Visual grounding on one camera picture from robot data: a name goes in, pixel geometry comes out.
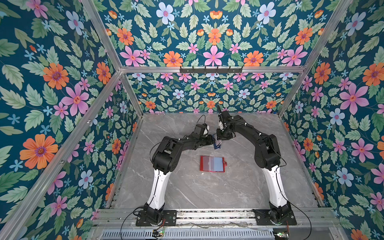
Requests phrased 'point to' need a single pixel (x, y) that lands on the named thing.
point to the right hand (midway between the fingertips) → (222, 135)
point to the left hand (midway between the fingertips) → (216, 138)
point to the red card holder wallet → (211, 163)
